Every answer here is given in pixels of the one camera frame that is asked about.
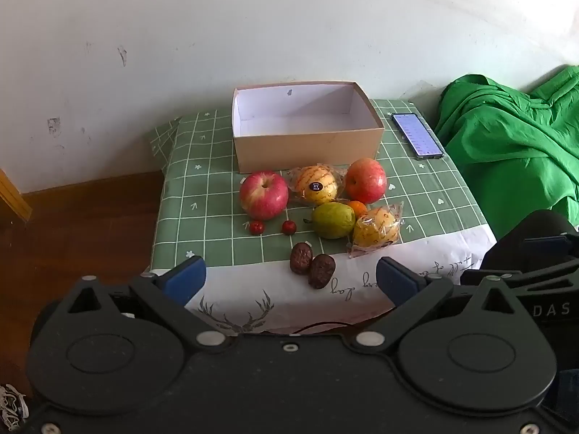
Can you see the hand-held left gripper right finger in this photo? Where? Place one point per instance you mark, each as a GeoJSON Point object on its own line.
{"type": "Point", "coordinates": [398, 280]}

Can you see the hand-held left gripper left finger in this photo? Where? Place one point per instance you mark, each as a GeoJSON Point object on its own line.
{"type": "Point", "coordinates": [185, 280]}

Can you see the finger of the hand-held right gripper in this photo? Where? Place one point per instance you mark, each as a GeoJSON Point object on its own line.
{"type": "Point", "coordinates": [547, 245]}
{"type": "Point", "coordinates": [543, 280]}

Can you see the plastic-wrapped yellow orange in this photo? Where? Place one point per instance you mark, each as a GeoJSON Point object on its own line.
{"type": "Point", "coordinates": [316, 185]}
{"type": "Point", "coordinates": [375, 230]}

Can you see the dried brown date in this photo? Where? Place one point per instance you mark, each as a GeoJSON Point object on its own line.
{"type": "Point", "coordinates": [301, 257]}
{"type": "Point", "coordinates": [321, 271]}

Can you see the small orange mandarin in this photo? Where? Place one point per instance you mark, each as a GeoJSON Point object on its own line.
{"type": "Point", "coordinates": [358, 208]}

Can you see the green guava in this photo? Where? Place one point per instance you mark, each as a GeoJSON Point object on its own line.
{"type": "Point", "coordinates": [332, 220]}

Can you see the small red crabapple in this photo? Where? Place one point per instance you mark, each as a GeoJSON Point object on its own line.
{"type": "Point", "coordinates": [257, 227]}
{"type": "Point", "coordinates": [289, 227]}

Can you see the red apple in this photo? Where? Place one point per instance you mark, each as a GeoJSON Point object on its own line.
{"type": "Point", "coordinates": [263, 194]}
{"type": "Point", "coordinates": [366, 181]}

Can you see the cardboard box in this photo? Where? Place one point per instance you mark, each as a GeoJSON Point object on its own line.
{"type": "Point", "coordinates": [307, 149]}

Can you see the green checked tablecloth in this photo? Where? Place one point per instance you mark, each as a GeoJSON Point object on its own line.
{"type": "Point", "coordinates": [203, 199]}

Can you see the green cloth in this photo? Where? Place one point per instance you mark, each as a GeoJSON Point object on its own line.
{"type": "Point", "coordinates": [506, 144]}

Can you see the smartphone with lit screen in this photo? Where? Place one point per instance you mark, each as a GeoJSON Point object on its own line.
{"type": "Point", "coordinates": [416, 135]}

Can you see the wooden board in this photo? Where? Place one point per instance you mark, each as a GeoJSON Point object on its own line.
{"type": "Point", "coordinates": [11, 196]}

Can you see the black and white patterned item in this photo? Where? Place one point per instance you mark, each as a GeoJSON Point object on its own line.
{"type": "Point", "coordinates": [11, 404]}

